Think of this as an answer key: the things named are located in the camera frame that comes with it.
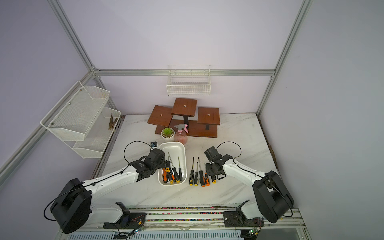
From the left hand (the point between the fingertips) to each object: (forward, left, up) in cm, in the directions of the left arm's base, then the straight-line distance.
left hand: (160, 159), depth 88 cm
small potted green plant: (+18, -2, +2) cm, 18 cm away
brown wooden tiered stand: (+31, -27, -3) cm, 41 cm away
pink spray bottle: (+17, -11, +2) cm, 20 cm away
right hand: (-5, -32, -5) cm, 33 cm away
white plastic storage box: (+5, -10, +1) cm, 12 cm away
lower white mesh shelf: (+9, +42, +4) cm, 43 cm away
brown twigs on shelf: (+24, +35, +7) cm, 43 cm away
